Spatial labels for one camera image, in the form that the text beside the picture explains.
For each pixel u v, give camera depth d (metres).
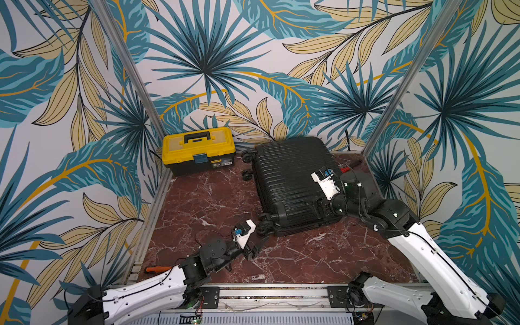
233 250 0.62
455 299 0.37
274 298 0.75
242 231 0.58
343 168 1.13
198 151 0.99
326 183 0.57
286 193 0.78
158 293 0.49
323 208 0.57
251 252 0.62
